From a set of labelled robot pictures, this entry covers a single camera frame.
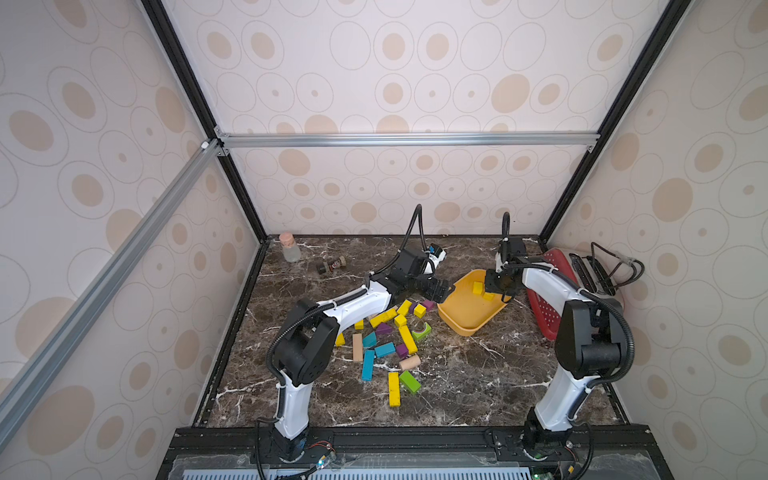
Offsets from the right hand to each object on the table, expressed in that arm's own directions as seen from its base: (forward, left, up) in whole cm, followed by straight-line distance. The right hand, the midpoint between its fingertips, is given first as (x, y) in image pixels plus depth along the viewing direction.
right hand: (505, 285), depth 97 cm
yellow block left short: (-19, +52, -5) cm, 56 cm away
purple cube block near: (-21, +33, -6) cm, 39 cm away
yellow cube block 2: (-1, +5, -5) cm, 7 cm away
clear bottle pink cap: (+13, +75, 0) cm, 76 cm away
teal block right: (-21, +38, -6) cm, 44 cm away
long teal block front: (-26, +43, -6) cm, 50 cm away
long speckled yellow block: (-11, +39, -4) cm, 41 cm away
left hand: (-7, +19, +10) cm, 22 cm away
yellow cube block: (+2, +8, -4) cm, 9 cm away
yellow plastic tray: (-8, +13, -4) cm, 16 cm away
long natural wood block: (-20, +46, -5) cm, 51 cm away
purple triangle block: (-14, +39, -6) cm, 42 cm away
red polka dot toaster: (-1, -21, +9) cm, 23 cm away
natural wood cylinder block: (-25, +30, -5) cm, 40 cm away
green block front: (-30, +30, -6) cm, 43 cm away
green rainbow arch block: (-16, +28, -5) cm, 33 cm away
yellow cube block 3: (-8, +27, -5) cm, 29 cm away
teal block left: (-19, +43, -5) cm, 47 cm away
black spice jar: (+8, +62, -2) cm, 63 cm away
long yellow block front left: (-33, +35, -5) cm, 48 cm away
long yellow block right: (-17, +31, -6) cm, 36 cm away
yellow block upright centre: (-7, +33, -5) cm, 34 cm away
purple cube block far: (-6, +25, -3) cm, 25 cm away
